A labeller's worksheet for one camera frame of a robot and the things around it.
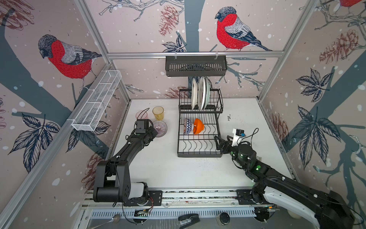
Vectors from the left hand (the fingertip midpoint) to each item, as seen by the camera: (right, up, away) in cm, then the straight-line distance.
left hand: (154, 131), depth 90 cm
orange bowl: (+29, +3, +3) cm, 29 cm away
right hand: (+40, -2, -12) cm, 41 cm away
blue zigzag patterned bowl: (+22, +3, +1) cm, 22 cm away
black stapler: (+21, -39, -24) cm, 50 cm away
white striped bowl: (+4, +2, +3) cm, 5 cm away
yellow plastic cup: (0, +12, +12) cm, 17 cm away
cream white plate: (+25, +23, -15) cm, 37 cm away
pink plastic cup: (-12, +10, +11) cm, 19 cm away
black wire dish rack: (+32, -10, +2) cm, 33 cm away
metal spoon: (-13, -39, -23) cm, 47 cm away
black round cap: (+38, -34, -29) cm, 58 cm away
